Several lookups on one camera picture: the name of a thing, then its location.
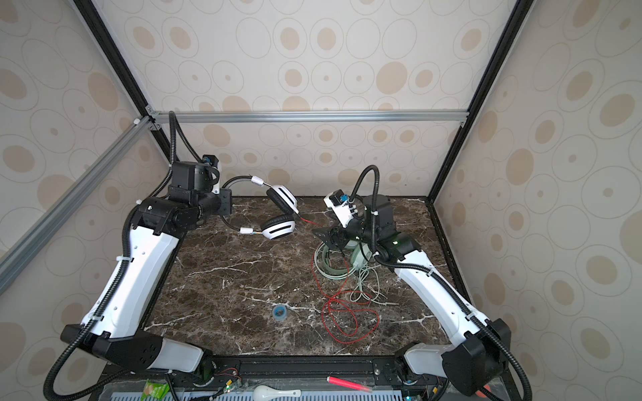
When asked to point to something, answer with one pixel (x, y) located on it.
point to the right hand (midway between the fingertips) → (323, 221)
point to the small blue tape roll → (279, 312)
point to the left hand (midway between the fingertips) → (231, 191)
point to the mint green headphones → (360, 256)
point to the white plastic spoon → (265, 393)
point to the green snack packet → (154, 391)
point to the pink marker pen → (349, 383)
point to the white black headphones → (274, 227)
